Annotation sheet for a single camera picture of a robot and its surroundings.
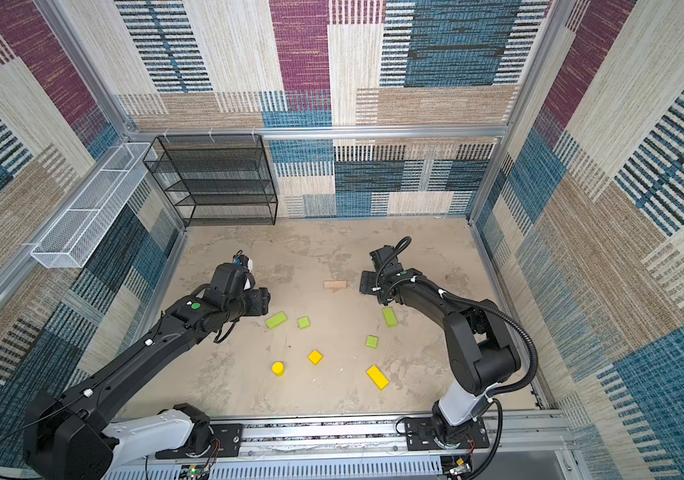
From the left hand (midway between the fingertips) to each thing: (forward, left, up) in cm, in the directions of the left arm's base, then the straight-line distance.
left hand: (260, 292), depth 81 cm
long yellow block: (-17, -31, -16) cm, 39 cm away
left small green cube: (-2, -10, -15) cm, 18 cm away
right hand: (+7, -33, -10) cm, 35 cm away
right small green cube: (-7, -31, -16) cm, 35 cm away
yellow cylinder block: (-15, -4, -14) cm, 21 cm away
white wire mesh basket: (+5, +41, +17) cm, 45 cm away
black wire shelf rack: (+46, +24, +2) cm, 52 cm away
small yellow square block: (-12, -14, -17) cm, 25 cm away
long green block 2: (0, -37, -16) cm, 40 cm away
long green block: (0, -1, -16) cm, 16 cm away
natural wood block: (+11, -20, -14) cm, 27 cm away
